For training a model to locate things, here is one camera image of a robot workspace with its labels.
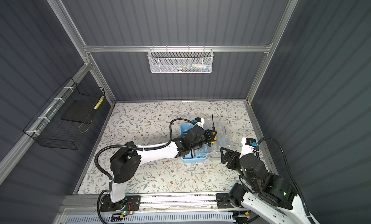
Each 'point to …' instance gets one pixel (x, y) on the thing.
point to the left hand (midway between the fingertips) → (218, 133)
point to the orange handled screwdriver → (213, 131)
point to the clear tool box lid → (223, 138)
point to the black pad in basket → (79, 110)
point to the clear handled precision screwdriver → (225, 135)
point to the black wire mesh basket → (63, 120)
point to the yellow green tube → (98, 103)
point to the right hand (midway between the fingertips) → (227, 152)
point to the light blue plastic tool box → (196, 155)
